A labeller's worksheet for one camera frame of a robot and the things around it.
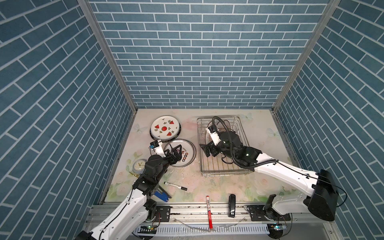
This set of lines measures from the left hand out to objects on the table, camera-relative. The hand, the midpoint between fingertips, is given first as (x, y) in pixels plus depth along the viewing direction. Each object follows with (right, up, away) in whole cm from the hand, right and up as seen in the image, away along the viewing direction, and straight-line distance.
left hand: (177, 148), depth 79 cm
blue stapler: (-7, -26, -1) cm, 27 cm away
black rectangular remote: (+28, -28, -5) cm, 40 cm away
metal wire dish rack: (+21, -12, +8) cm, 26 cm away
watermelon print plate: (-13, +10, +27) cm, 32 cm away
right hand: (+15, +6, -3) cm, 16 cm away
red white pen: (+17, -34, -8) cm, 39 cm away
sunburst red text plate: (+29, +12, +12) cm, 33 cm away
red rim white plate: (+5, -5, +17) cm, 19 cm away
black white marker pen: (-2, -22, +4) cm, 23 cm away
